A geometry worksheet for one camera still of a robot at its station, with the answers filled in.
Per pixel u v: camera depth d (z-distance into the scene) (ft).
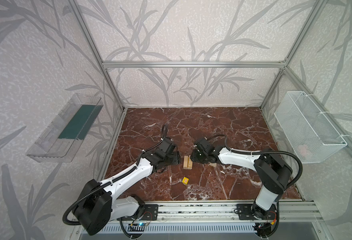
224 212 2.47
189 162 2.89
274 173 1.51
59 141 2.07
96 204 1.30
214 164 2.94
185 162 2.91
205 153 2.27
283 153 1.52
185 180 2.71
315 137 2.03
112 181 1.44
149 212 2.40
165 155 2.07
